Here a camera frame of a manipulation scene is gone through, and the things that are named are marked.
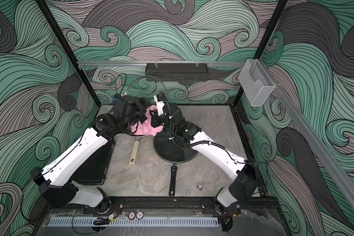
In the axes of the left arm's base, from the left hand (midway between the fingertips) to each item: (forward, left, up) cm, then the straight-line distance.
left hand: (144, 103), depth 69 cm
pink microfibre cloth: (-9, -1, -8) cm, 12 cm away
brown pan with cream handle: (-2, +9, -29) cm, 30 cm away
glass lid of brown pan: (+42, +7, -23) cm, 49 cm away
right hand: (-2, -2, -3) cm, 4 cm away
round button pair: (-40, +6, -38) cm, 56 cm away
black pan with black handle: (-26, -14, -29) cm, 41 cm away
